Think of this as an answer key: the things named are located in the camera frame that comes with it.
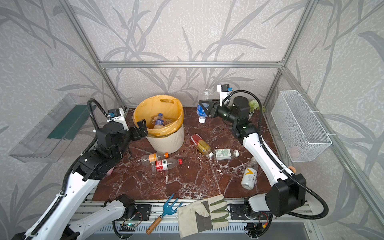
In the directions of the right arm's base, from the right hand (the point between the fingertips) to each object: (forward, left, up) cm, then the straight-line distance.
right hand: (204, 98), depth 69 cm
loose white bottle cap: (-10, -4, -37) cm, 39 cm away
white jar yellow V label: (-26, -24, -34) cm, 49 cm away
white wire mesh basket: (-18, -41, -6) cm, 45 cm away
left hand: (-9, +29, -3) cm, 31 cm away
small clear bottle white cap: (-16, -30, -39) cm, 52 cm away
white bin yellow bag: (+10, +26, -24) cm, 37 cm away
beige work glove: (-42, +1, -39) cm, 57 cm away
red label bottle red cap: (-18, +22, -35) cm, 45 cm away
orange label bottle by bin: (-13, +35, -38) cm, 53 cm away
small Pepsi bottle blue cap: (+1, +26, -20) cm, 33 cm away
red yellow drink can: (-4, +2, -35) cm, 35 cm away
